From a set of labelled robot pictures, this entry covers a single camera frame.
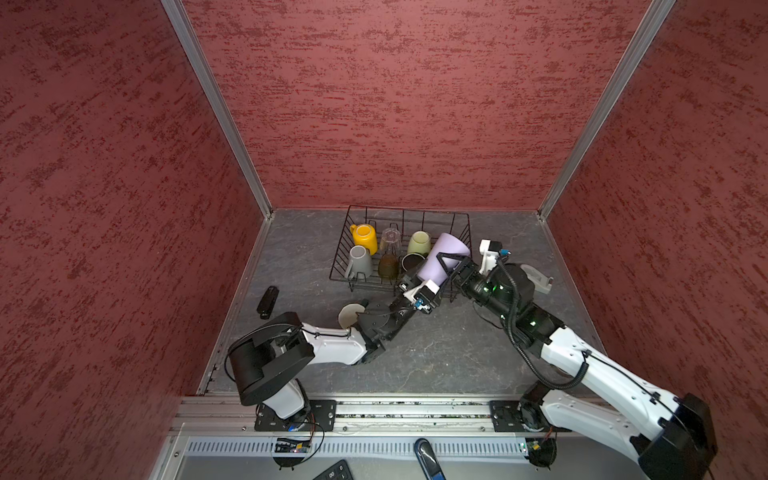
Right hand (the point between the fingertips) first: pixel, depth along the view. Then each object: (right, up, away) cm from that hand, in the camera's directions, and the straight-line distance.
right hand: (436, 269), depth 72 cm
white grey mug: (-21, -2, +21) cm, 30 cm away
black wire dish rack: (-5, +14, +42) cm, 45 cm away
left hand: (-1, -1, +1) cm, 1 cm away
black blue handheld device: (-3, -42, -8) cm, 42 cm away
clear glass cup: (-12, +7, +28) cm, 31 cm away
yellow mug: (-20, +9, +25) cm, 34 cm away
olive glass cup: (-12, -2, +23) cm, 26 cm away
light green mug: (-2, +6, +23) cm, 24 cm away
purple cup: (-1, 0, -2) cm, 3 cm away
